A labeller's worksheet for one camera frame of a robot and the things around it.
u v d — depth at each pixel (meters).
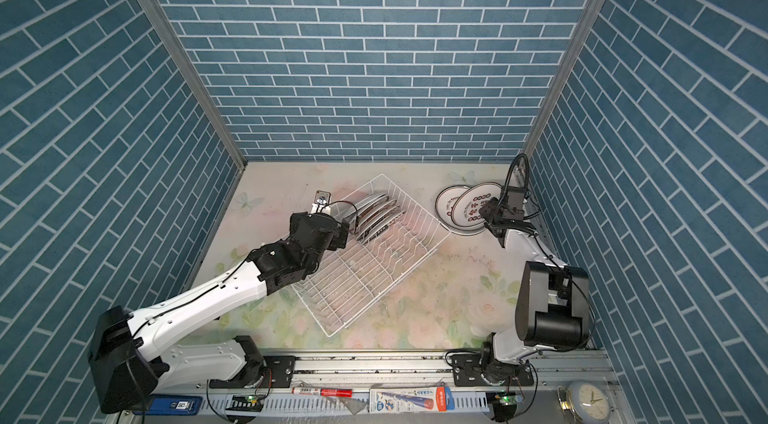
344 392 0.71
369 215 0.86
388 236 0.96
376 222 0.85
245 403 0.72
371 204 0.87
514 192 0.71
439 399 0.69
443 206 1.04
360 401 0.71
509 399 0.71
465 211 1.01
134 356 0.38
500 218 0.71
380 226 0.86
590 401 0.67
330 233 0.57
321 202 0.65
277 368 0.74
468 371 0.73
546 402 0.70
